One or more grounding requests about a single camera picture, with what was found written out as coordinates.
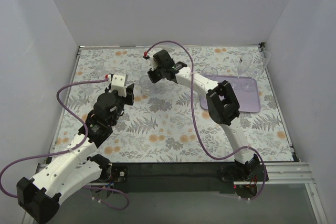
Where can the clear tall tumbler glass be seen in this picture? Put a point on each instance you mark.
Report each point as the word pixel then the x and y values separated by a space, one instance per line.
pixel 146 85

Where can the clear faceted tumbler glass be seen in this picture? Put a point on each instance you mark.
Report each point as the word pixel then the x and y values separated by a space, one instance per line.
pixel 209 71

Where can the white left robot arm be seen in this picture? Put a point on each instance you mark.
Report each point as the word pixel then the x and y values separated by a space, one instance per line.
pixel 41 195

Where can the lilac plastic tray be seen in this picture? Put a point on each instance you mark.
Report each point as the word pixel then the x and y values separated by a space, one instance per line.
pixel 249 101

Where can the clear wine glass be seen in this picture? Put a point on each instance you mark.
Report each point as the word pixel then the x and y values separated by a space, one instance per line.
pixel 261 63

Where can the clear champagne flute glass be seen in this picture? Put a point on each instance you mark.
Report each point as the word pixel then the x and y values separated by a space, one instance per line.
pixel 242 67

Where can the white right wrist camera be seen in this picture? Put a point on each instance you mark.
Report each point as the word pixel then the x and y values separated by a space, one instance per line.
pixel 149 56

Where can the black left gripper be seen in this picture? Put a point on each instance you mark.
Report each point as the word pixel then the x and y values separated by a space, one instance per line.
pixel 128 94

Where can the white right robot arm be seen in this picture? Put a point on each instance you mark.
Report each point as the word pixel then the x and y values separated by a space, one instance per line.
pixel 223 108

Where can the aluminium frame rail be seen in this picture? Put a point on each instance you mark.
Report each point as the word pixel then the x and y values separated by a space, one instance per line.
pixel 278 173

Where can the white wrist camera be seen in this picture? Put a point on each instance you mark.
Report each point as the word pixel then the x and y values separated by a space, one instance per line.
pixel 117 82
pixel 149 56

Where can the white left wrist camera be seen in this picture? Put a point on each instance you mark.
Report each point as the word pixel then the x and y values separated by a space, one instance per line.
pixel 117 82

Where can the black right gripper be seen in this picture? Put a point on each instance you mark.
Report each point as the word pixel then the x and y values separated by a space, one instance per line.
pixel 156 73

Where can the floral patterned tablecloth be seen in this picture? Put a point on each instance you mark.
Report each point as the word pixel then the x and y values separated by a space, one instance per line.
pixel 159 126

